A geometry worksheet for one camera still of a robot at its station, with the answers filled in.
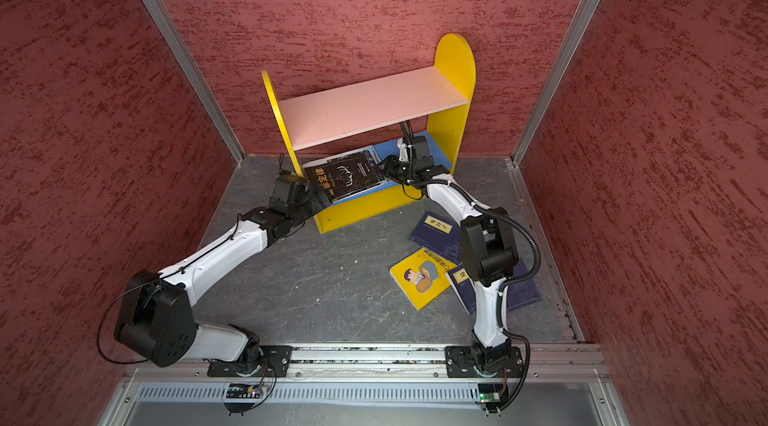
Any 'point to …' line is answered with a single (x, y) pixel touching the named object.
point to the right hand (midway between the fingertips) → (377, 171)
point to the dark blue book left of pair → (465, 287)
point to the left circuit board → (247, 391)
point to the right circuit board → (490, 392)
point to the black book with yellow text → (345, 174)
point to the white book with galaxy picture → (374, 155)
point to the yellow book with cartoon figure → (423, 275)
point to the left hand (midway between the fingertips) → (320, 205)
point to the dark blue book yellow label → (441, 237)
